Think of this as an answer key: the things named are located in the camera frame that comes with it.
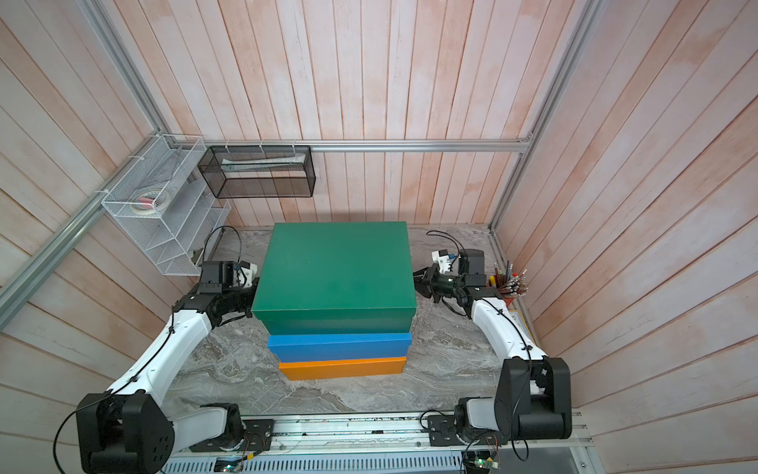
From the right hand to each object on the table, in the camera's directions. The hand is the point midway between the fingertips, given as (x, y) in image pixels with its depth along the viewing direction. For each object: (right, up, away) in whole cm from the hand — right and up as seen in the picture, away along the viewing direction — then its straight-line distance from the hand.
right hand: (404, 277), depth 81 cm
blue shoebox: (-16, -15, -15) cm, 26 cm away
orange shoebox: (-25, -25, -3) cm, 36 cm away
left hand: (-34, -5, 0) cm, 34 cm away
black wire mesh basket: (-45, +32, +9) cm, 56 cm away
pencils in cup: (+30, -2, +1) cm, 30 cm away
